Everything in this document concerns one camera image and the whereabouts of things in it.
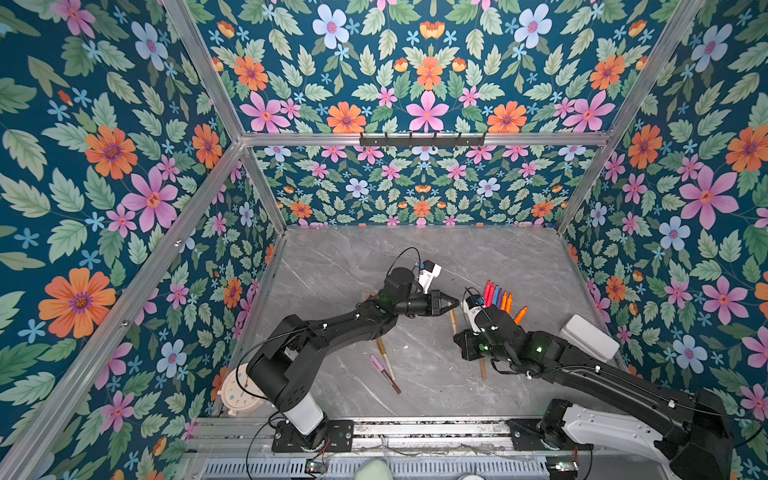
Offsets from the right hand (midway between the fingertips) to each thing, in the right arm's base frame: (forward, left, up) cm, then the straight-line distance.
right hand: (453, 339), depth 76 cm
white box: (+4, -41, -9) cm, 42 cm away
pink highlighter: (+24, -16, -13) cm, 31 cm away
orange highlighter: (+14, -25, -13) cm, 31 cm away
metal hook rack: (+55, +7, +25) cm, 61 cm away
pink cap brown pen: (-5, +17, -13) cm, 22 cm away
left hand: (+8, -2, +8) cm, 11 cm away
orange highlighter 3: (+18, -22, -13) cm, 31 cm away
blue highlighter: (+21, -18, -12) cm, 30 cm away
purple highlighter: (+20, -19, -12) cm, 30 cm away
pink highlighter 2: (+21, -16, -12) cm, 29 cm away
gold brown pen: (+2, +19, -13) cm, 24 cm away
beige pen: (+5, 0, +4) cm, 6 cm away
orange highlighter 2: (+19, -21, -13) cm, 31 cm away
